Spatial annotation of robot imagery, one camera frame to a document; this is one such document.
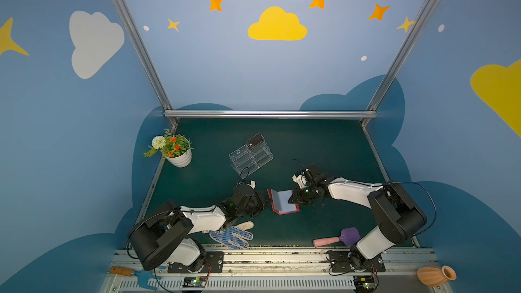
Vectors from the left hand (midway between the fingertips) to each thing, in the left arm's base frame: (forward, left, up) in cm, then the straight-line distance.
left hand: (278, 202), depth 82 cm
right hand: (+4, -6, -6) cm, 10 cm away
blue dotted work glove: (-12, +21, -7) cm, 25 cm away
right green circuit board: (-26, -31, -8) cm, 41 cm away
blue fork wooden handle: (-26, +48, -7) cm, 55 cm away
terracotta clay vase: (-24, -49, +4) cm, 55 cm away
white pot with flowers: (+21, +47, +7) cm, 52 cm away
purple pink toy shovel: (-11, -29, -6) cm, 31 cm away
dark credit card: (+30, +11, +3) cm, 33 cm away
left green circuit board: (-27, +30, -7) cm, 41 cm away
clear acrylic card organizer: (+25, +13, -3) cm, 28 cm away
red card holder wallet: (+3, -1, -7) cm, 8 cm away
